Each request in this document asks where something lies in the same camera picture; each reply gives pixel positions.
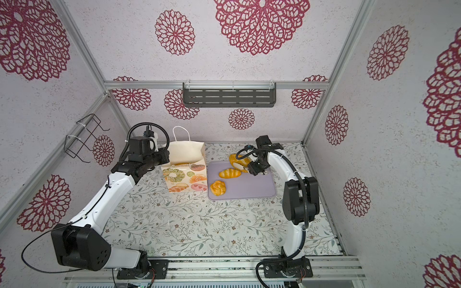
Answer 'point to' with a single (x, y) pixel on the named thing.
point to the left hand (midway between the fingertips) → (169, 155)
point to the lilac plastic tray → (213, 168)
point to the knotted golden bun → (218, 188)
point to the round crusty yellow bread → (245, 161)
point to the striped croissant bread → (229, 173)
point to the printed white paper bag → (186, 171)
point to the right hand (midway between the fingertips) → (257, 165)
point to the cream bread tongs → (252, 156)
